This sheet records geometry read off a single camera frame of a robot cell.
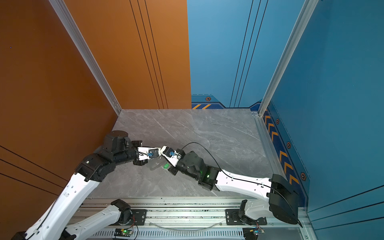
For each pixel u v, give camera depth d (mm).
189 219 739
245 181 470
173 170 597
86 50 850
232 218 725
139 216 741
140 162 580
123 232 709
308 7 696
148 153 542
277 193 409
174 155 554
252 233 707
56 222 379
